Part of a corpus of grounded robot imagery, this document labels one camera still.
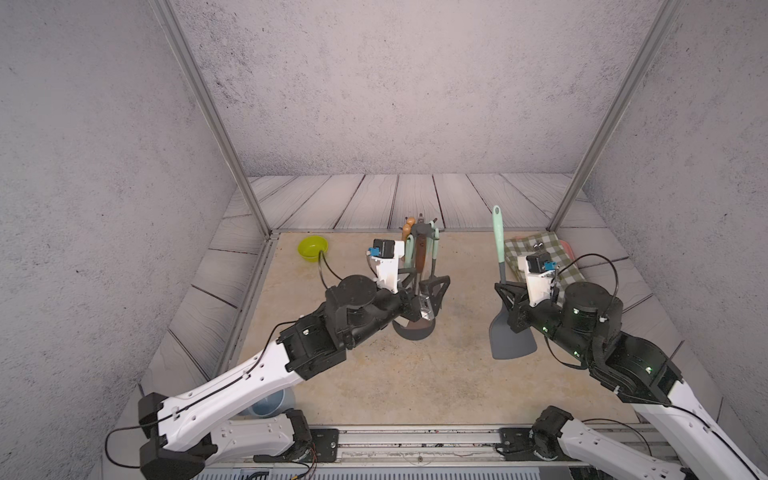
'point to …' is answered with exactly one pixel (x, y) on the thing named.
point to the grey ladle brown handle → (420, 254)
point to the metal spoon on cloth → (539, 244)
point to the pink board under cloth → (568, 249)
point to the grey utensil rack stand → (418, 330)
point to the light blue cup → (280, 402)
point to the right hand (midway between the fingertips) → (501, 284)
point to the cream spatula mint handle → (409, 252)
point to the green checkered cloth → (546, 242)
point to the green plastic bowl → (309, 247)
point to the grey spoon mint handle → (435, 250)
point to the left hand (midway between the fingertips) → (438, 280)
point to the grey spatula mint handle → (504, 342)
